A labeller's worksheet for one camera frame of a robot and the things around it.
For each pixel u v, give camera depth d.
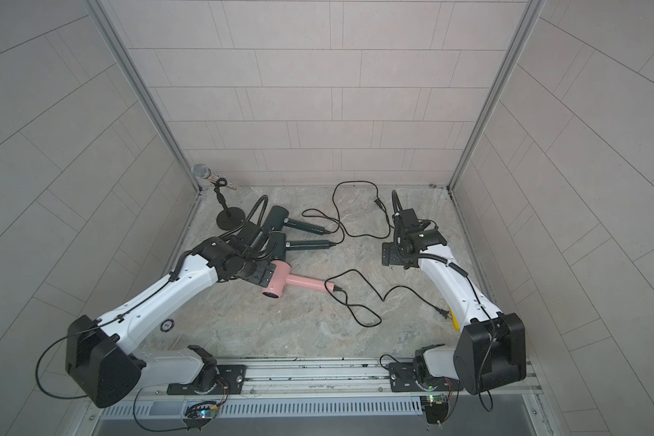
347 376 0.73
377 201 1.12
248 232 0.61
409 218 0.65
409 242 0.59
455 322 0.81
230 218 1.05
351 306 0.84
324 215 1.08
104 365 0.37
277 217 1.05
